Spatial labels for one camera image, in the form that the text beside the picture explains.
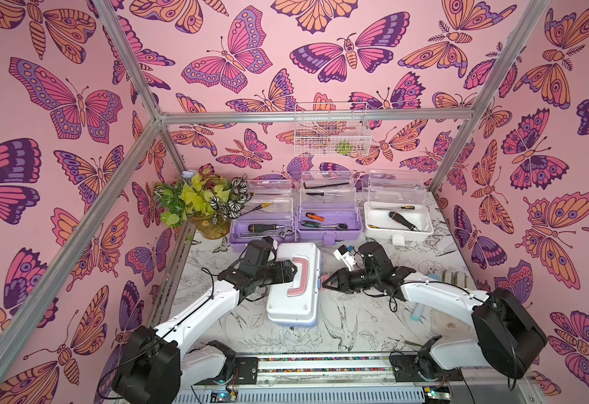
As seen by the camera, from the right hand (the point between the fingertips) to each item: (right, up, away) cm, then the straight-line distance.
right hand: (326, 283), depth 80 cm
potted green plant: (-41, +28, +7) cm, 50 cm away
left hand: (-12, +4, +4) cm, 13 cm away
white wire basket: (+4, +54, +16) cm, 57 cm away
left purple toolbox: (-22, +23, +33) cm, 46 cm away
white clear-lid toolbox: (+41, +32, +39) cm, 65 cm away
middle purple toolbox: (+4, +25, +31) cm, 39 cm away
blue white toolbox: (-9, -5, -4) cm, 11 cm away
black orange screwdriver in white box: (+36, +19, +28) cm, 49 cm away
